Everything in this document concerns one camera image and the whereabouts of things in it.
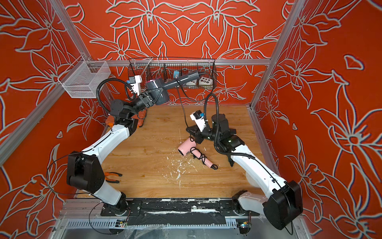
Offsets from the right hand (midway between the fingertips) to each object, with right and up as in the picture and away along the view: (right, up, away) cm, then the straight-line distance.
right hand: (184, 129), depth 71 cm
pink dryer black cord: (+8, -16, +18) cm, 25 cm away
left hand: (-9, +18, -8) cm, 22 cm away
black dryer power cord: (+5, +21, +49) cm, 53 cm away
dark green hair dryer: (+27, -20, +16) cm, 38 cm away
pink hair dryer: (0, -13, +19) cm, 23 cm away
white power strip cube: (+12, +30, +22) cm, 39 cm away
